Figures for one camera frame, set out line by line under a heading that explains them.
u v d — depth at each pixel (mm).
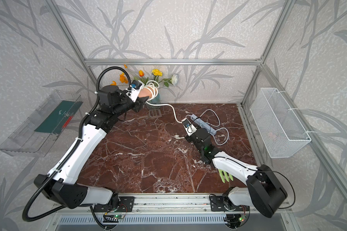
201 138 597
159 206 737
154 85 723
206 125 1014
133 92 577
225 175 825
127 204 733
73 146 429
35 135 654
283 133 597
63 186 376
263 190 413
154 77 1025
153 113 1116
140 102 620
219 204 725
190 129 674
